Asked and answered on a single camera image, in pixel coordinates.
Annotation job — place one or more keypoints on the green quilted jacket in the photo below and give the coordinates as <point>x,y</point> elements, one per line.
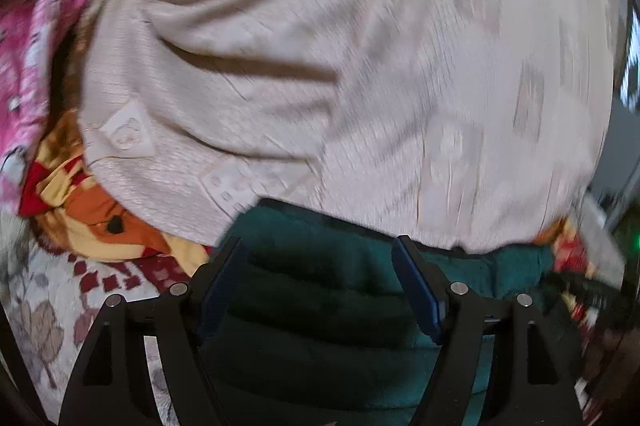
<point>325,296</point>

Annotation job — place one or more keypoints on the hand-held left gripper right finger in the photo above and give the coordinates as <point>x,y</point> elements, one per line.
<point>417,291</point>

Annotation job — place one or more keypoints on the orange yellow printed cloth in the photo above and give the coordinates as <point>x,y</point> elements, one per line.
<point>100,206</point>

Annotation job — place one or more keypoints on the pink printed blanket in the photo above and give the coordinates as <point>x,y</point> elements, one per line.
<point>35,30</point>

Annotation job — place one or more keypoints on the leaf print bed sheet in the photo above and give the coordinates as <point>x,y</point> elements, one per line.
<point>45,316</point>

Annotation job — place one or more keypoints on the beige patterned blanket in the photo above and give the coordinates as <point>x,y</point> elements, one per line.
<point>350,55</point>

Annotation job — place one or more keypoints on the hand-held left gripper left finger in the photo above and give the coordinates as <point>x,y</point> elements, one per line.
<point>220,291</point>

